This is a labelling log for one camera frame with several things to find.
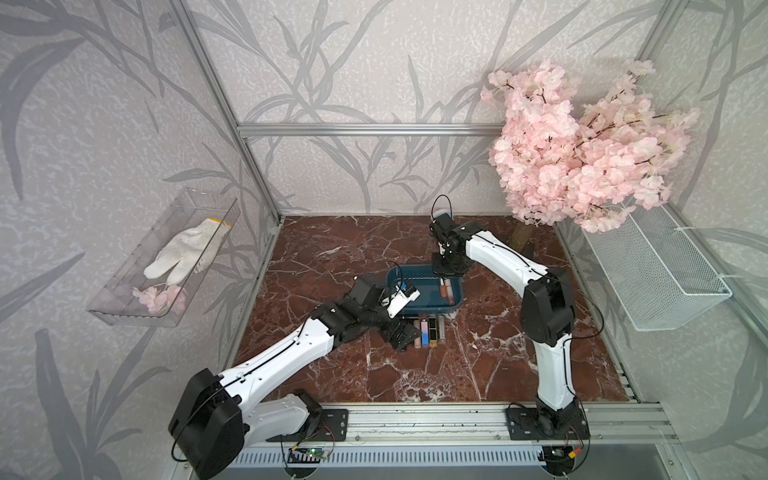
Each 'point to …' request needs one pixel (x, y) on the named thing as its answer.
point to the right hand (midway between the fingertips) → (439, 271)
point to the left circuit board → (307, 455)
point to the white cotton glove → (190, 251)
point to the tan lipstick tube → (417, 340)
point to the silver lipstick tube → (442, 328)
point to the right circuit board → (559, 460)
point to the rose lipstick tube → (447, 282)
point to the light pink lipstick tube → (443, 289)
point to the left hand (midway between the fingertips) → (410, 321)
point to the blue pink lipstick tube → (424, 333)
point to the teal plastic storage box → (438, 293)
